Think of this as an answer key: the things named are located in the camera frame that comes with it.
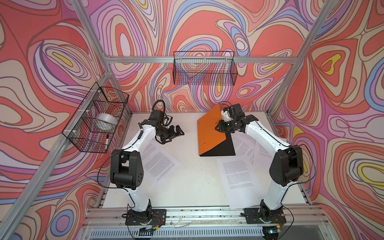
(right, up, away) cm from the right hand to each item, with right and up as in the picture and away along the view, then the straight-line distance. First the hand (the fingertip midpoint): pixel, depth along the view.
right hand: (218, 131), depth 89 cm
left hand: (-23, -2, 0) cm, 24 cm away
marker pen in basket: (-57, -5, -18) cm, 60 cm away
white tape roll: (-58, +5, -18) cm, 61 cm away
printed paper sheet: (-37, -20, +4) cm, 43 cm away
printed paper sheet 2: (+15, -31, -5) cm, 35 cm away
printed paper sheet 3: (+20, -10, +12) cm, 25 cm away
